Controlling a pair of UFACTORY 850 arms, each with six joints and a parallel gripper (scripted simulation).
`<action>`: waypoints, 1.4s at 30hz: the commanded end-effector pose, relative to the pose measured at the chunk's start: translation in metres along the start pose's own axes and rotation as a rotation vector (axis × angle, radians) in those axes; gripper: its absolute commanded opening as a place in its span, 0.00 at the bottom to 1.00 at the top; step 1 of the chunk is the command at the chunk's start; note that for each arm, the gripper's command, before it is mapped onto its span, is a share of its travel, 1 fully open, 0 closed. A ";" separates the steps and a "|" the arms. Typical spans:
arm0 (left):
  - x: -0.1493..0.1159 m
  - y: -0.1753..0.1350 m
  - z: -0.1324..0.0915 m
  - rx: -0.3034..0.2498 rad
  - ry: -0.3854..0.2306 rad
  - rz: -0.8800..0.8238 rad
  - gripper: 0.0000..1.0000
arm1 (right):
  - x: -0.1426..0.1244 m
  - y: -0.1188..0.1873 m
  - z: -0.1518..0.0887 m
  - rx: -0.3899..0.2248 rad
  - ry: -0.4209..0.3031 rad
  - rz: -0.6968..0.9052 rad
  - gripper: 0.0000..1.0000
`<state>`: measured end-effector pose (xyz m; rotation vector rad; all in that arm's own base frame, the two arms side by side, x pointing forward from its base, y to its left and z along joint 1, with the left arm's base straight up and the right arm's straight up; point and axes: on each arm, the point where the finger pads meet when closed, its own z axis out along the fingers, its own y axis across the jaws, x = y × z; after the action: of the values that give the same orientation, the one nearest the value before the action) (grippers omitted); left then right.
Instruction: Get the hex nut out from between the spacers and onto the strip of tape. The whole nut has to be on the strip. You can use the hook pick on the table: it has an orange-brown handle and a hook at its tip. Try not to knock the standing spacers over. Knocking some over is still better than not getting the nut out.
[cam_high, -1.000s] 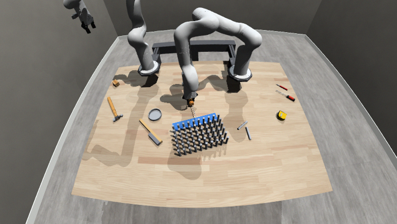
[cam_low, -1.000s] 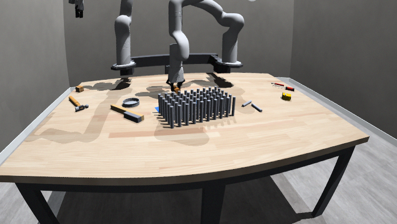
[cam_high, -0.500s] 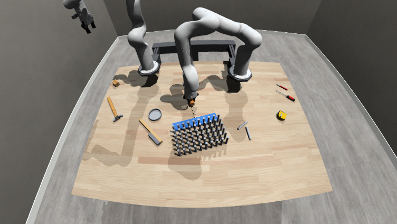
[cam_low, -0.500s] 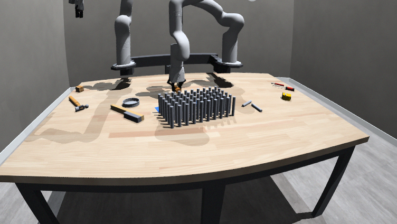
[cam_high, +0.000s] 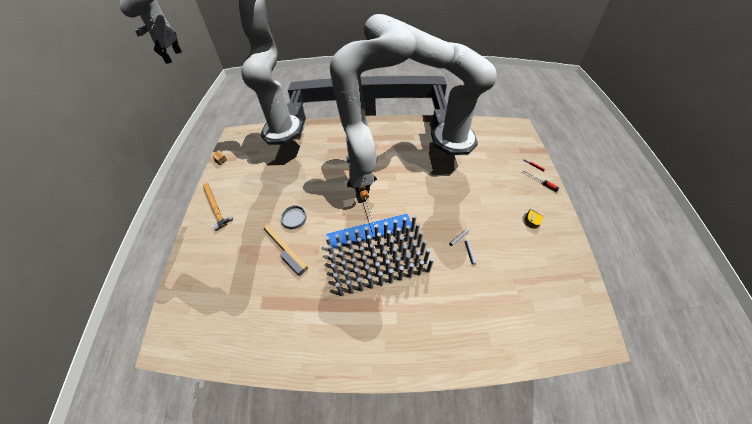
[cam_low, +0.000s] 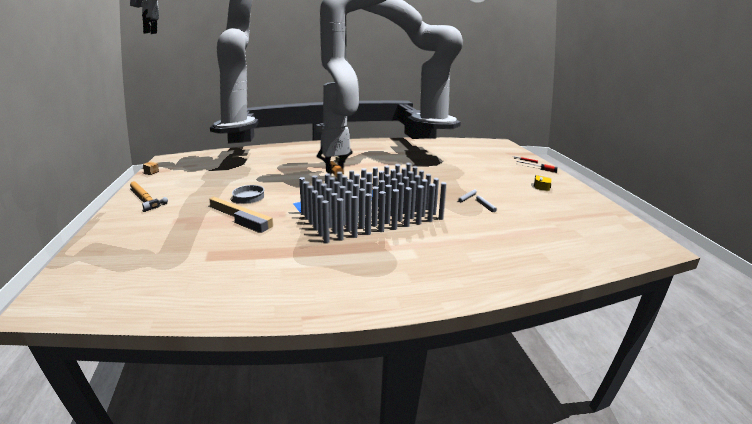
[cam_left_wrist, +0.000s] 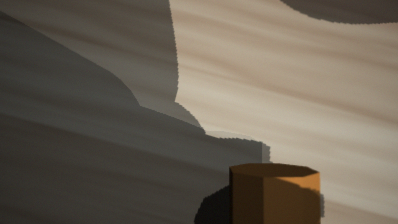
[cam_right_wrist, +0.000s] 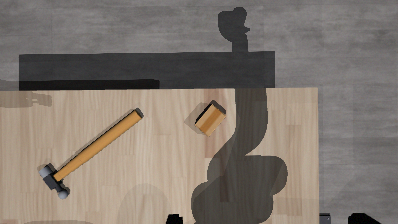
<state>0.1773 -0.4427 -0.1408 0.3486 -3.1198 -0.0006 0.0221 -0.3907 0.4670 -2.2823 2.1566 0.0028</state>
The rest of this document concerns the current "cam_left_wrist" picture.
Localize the orange-brown hexagonal handle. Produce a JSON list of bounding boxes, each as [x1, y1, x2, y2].
[[229, 163, 321, 224]]

